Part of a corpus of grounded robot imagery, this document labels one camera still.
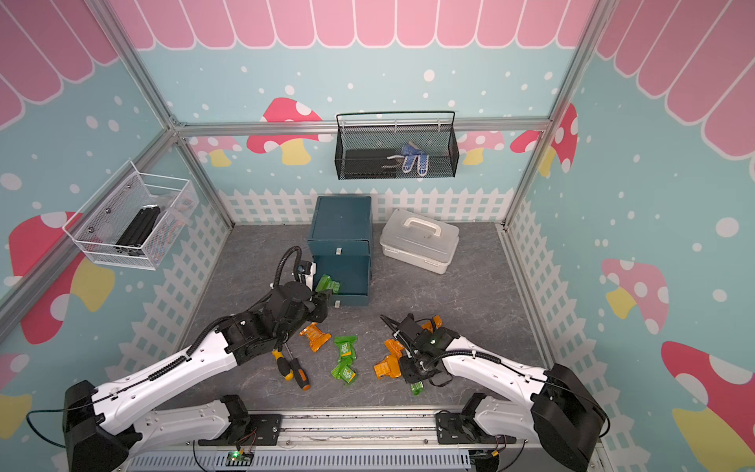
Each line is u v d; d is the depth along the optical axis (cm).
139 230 70
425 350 59
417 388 77
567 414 41
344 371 83
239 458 73
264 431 74
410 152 88
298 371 82
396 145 94
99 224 67
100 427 39
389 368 83
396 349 87
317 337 89
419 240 104
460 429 66
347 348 87
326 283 91
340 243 86
